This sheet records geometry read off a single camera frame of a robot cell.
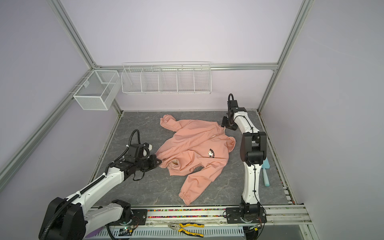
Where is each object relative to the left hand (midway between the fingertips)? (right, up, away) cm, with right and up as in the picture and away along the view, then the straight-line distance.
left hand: (161, 163), depth 84 cm
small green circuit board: (-15, -31, -11) cm, 36 cm away
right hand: (+41, +21, +18) cm, 49 cm away
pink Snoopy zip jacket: (+20, +9, +13) cm, 26 cm away
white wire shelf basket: (0, +53, +15) cm, 55 cm away
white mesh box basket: (-44, +44, +13) cm, 64 cm away
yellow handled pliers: (+11, -27, -13) cm, 32 cm away
